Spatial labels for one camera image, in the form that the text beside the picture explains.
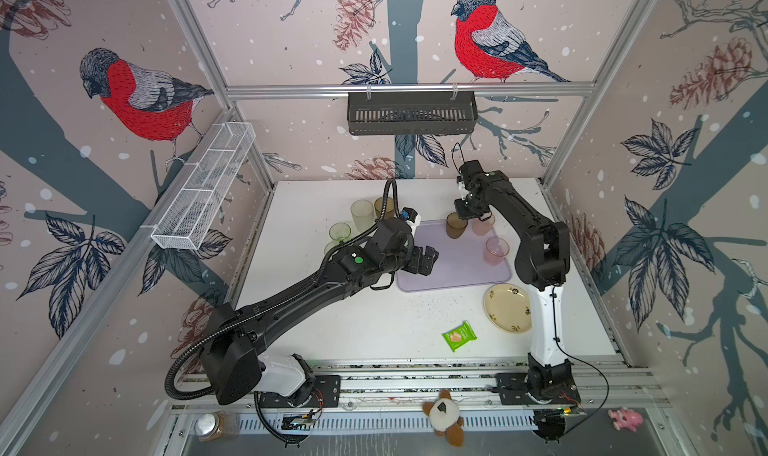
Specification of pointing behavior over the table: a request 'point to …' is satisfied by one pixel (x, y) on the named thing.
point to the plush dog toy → (443, 414)
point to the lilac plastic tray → (461, 261)
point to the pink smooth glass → (495, 251)
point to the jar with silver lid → (217, 425)
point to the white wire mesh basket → (190, 216)
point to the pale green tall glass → (363, 214)
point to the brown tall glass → (455, 225)
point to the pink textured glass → (482, 227)
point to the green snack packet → (460, 336)
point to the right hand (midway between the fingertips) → (465, 216)
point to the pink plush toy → (626, 418)
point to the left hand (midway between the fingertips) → (425, 251)
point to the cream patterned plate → (508, 307)
